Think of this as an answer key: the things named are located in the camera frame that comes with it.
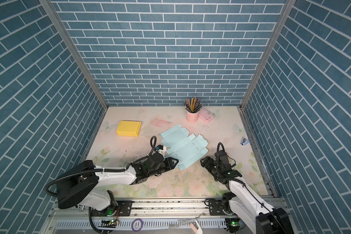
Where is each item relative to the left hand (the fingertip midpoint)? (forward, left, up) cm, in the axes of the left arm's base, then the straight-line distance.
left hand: (178, 162), depth 82 cm
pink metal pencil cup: (+35, -10, -1) cm, 37 cm away
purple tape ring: (-29, +18, -8) cm, 35 cm away
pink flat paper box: (+42, -21, -5) cm, 47 cm away
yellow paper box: (+28, +35, -5) cm, 45 cm away
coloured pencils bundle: (+41, -11, +6) cm, 43 cm away
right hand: (+2, -14, -4) cm, 15 cm away
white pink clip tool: (-29, -8, -6) cm, 31 cm away
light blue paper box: (+14, -5, -7) cm, 16 cm away
